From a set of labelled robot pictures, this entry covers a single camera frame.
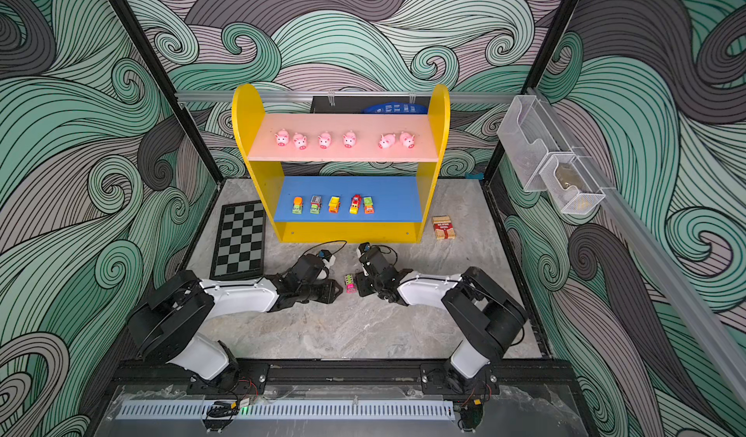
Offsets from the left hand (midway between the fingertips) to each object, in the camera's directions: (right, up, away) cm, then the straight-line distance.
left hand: (340, 286), depth 88 cm
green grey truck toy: (-8, +25, +3) cm, 27 cm away
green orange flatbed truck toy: (+9, +25, +2) cm, 27 cm away
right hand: (+7, +2, +3) cm, 8 cm away
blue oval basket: (+18, +57, +4) cm, 60 cm away
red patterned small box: (+37, +17, +16) cm, 43 cm away
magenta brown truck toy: (+3, 0, 0) cm, 3 cm away
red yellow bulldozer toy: (+5, +26, +4) cm, 27 cm away
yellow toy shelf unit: (+1, +24, +5) cm, 24 cm away
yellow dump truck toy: (-2, +25, +4) cm, 26 cm away
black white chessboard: (-35, +12, +7) cm, 37 cm away
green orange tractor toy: (-14, +25, +2) cm, 29 cm away
